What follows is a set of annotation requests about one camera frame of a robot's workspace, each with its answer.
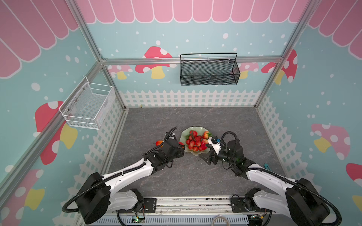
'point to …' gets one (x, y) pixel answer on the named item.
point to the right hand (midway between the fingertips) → (202, 149)
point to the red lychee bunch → (193, 141)
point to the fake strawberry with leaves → (206, 134)
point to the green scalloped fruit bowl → (185, 132)
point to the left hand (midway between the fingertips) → (182, 150)
